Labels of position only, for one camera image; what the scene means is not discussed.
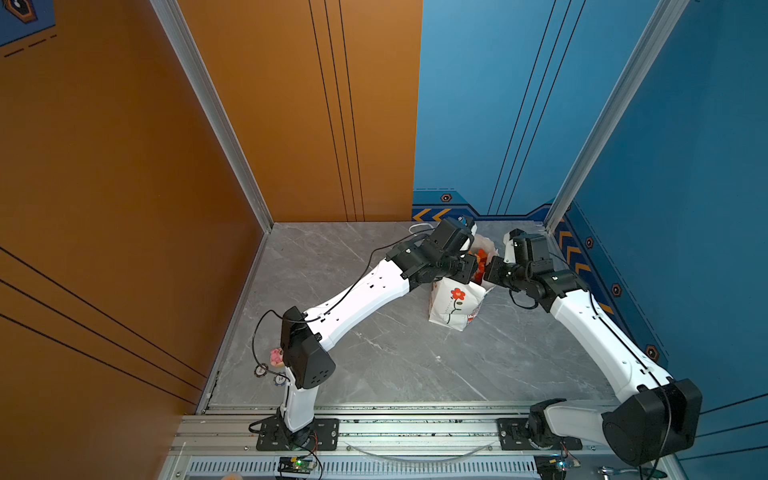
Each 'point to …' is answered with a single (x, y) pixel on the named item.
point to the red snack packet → (481, 256)
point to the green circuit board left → (296, 464)
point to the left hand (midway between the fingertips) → (474, 262)
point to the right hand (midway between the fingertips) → (481, 267)
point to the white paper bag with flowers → (455, 303)
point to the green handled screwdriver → (645, 472)
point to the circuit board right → (550, 467)
